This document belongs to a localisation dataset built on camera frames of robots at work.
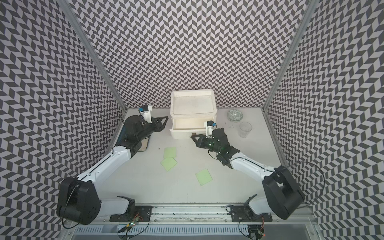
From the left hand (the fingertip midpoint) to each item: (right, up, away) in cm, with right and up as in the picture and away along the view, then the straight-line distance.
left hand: (165, 118), depth 80 cm
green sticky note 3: (+21, -33, +5) cm, 40 cm away
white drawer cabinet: (+13, +6, +8) cm, 16 cm away
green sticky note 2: (0, -27, +8) cm, 28 cm away
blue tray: (-35, -12, +21) cm, 42 cm away
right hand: (+14, -12, -1) cm, 18 cm away
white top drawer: (+10, -5, -1) cm, 11 cm away
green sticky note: (0, -21, +14) cm, 25 cm away
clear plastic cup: (+50, -6, +19) cm, 54 cm away
